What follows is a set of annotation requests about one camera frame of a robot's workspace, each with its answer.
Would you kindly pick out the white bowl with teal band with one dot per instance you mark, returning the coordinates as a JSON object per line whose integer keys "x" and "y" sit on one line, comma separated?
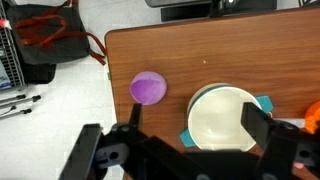
{"x": 216, "y": 123}

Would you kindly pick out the orange plastic bowl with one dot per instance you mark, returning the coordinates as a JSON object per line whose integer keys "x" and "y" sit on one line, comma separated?
{"x": 313, "y": 116}

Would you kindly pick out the tripod stand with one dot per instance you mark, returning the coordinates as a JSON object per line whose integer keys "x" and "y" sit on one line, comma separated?
{"x": 20, "y": 105}

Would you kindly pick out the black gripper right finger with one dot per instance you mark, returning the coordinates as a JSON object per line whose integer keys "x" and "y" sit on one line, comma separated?
{"x": 258, "y": 123}

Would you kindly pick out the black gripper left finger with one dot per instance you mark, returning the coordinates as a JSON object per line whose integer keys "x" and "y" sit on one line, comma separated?
{"x": 135, "y": 116}

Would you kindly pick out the purple ball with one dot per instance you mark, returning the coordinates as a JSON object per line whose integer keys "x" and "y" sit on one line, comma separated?
{"x": 148, "y": 88}

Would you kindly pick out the pink toy item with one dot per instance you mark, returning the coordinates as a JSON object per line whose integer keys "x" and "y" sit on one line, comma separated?
{"x": 299, "y": 165}

